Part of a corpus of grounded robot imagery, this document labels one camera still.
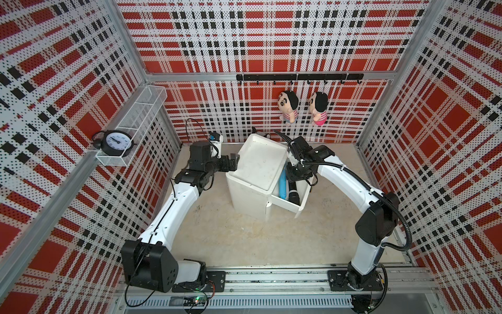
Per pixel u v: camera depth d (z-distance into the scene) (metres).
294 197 0.78
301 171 0.73
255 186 0.73
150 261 0.40
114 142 0.64
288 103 0.91
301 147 0.65
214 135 0.68
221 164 0.70
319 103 0.97
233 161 0.72
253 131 0.99
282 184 0.81
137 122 0.80
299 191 0.80
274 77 0.89
